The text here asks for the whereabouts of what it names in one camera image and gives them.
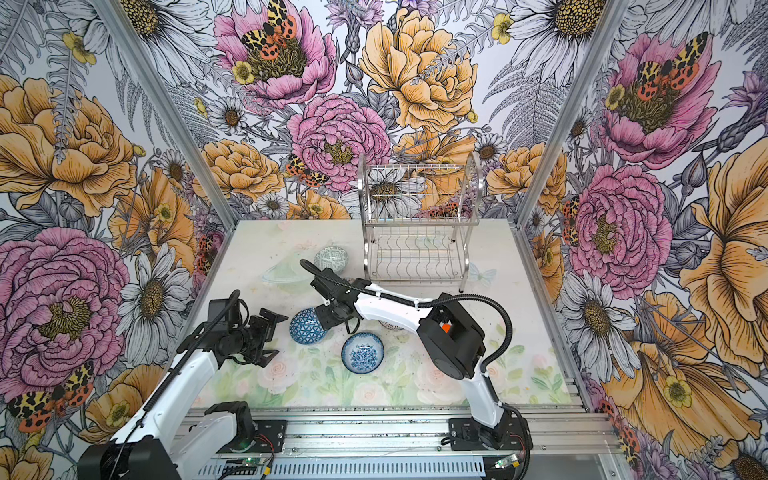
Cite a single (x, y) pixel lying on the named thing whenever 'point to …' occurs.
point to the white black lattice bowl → (390, 326)
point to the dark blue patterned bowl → (306, 326)
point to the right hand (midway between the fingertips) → (330, 325)
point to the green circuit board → (511, 460)
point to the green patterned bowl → (332, 257)
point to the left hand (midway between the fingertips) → (285, 338)
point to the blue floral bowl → (362, 352)
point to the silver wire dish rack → (417, 219)
